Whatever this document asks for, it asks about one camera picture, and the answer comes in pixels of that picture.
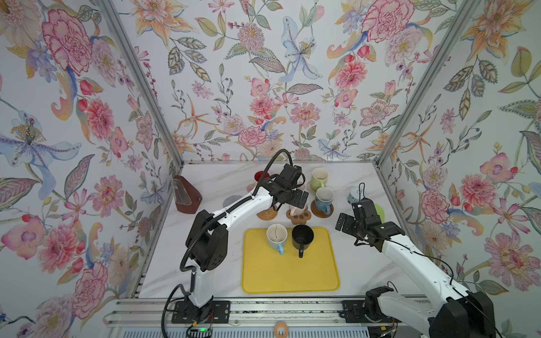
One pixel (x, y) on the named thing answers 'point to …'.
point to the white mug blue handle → (323, 198)
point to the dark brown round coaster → (318, 213)
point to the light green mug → (319, 178)
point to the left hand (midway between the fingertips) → (299, 196)
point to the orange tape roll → (281, 324)
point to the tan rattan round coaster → (268, 214)
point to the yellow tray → (264, 270)
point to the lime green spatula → (380, 213)
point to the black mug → (302, 236)
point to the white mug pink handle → (294, 210)
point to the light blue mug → (277, 234)
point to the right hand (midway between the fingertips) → (347, 223)
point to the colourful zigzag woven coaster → (310, 189)
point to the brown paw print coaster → (299, 218)
